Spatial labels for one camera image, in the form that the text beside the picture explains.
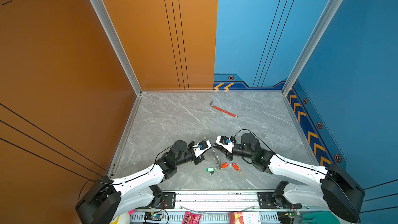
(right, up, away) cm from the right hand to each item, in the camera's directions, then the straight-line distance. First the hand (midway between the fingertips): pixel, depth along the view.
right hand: (214, 144), depth 77 cm
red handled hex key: (+12, +14, +32) cm, 37 cm away
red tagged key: (+13, -15, +6) cm, 21 cm away
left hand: (-3, -1, +1) cm, 3 cm away
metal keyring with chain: (+2, -13, +8) cm, 15 cm away
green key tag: (-2, -15, +6) cm, 17 cm away
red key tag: (+6, -13, +8) cm, 17 cm away
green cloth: (+45, -29, -10) cm, 54 cm away
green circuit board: (-29, -32, -6) cm, 43 cm away
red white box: (+13, -29, -10) cm, 34 cm away
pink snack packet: (-11, -31, -9) cm, 34 cm away
